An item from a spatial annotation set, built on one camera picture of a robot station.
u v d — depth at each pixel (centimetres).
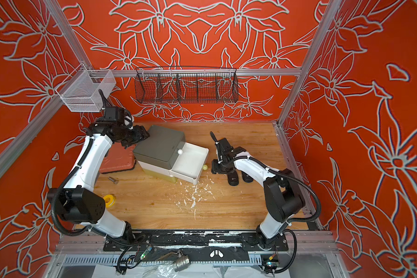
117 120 61
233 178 90
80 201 42
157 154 80
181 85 100
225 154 70
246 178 90
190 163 90
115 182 90
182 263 66
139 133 72
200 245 73
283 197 45
